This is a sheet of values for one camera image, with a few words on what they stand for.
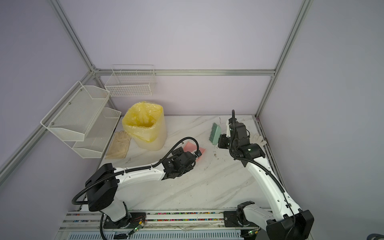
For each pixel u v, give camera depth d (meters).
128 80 0.95
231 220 0.73
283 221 0.37
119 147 1.01
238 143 0.55
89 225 0.74
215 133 0.83
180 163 0.63
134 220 0.73
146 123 1.04
